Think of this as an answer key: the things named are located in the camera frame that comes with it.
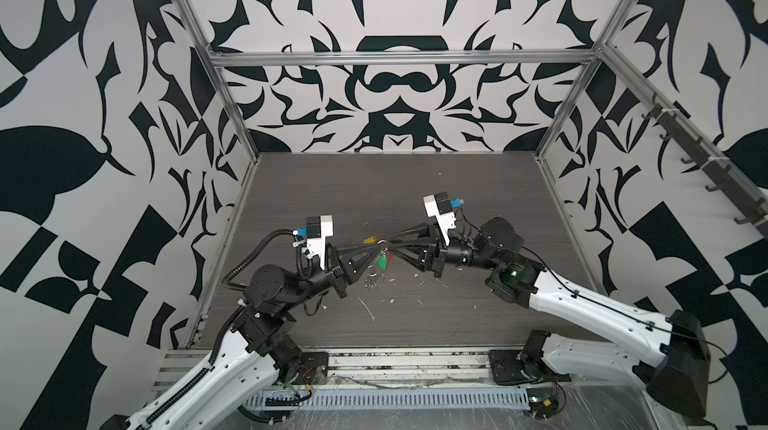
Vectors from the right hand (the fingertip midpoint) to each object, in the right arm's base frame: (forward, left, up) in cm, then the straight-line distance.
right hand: (395, 248), depth 56 cm
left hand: (0, +3, +1) cm, 3 cm away
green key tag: (-1, +2, -4) cm, 5 cm away
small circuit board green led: (-21, -34, -37) cm, 55 cm away
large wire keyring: (-4, +4, -5) cm, 7 cm away
